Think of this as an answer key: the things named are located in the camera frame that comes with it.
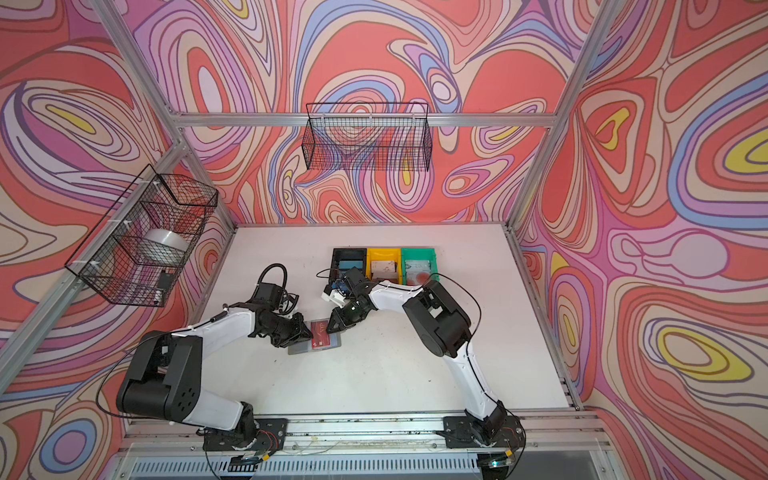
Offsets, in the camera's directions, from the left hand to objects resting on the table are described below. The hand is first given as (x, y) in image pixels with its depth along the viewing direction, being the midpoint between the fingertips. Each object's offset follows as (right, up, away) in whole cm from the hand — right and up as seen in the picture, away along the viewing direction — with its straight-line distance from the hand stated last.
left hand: (315, 332), depth 89 cm
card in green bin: (+33, +17, +14) cm, 40 cm away
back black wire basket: (+15, +64, +10) cm, 66 cm away
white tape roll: (-33, +28, -16) cm, 46 cm away
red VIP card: (+2, 0, 0) cm, 2 cm away
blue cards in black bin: (+9, +16, -5) cm, 19 cm away
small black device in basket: (-34, +18, -16) cm, 41 cm away
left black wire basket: (-41, +24, -15) cm, 50 cm away
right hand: (+6, -1, +2) cm, 6 cm away
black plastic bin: (+7, +24, +18) cm, 31 cm away
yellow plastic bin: (+21, +23, +18) cm, 36 cm away
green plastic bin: (+33, +24, +16) cm, 44 cm away
